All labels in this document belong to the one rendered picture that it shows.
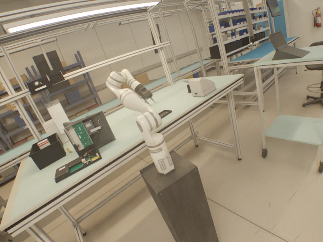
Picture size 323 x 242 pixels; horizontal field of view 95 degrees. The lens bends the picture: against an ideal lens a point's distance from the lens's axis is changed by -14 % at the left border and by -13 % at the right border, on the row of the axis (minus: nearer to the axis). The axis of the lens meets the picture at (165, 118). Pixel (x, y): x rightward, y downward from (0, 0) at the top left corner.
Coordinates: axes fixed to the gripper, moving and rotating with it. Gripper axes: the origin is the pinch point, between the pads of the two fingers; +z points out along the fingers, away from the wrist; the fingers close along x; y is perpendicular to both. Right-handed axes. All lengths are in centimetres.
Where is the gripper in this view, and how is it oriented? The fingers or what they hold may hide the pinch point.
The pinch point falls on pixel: (153, 104)
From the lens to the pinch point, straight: 127.1
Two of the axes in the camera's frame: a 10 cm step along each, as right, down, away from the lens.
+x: 6.2, -4.7, 6.3
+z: 7.3, 6.4, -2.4
